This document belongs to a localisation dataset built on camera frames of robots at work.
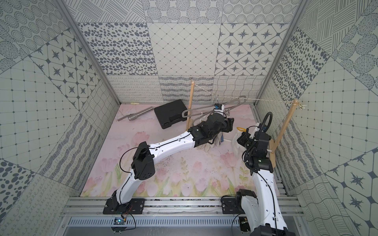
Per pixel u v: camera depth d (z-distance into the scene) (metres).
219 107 0.69
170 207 0.76
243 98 0.80
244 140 0.70
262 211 0.42
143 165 0.50
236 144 0.83
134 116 1.08
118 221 0.72
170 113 1.11
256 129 0.69
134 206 0.73
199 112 0.81
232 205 0.74
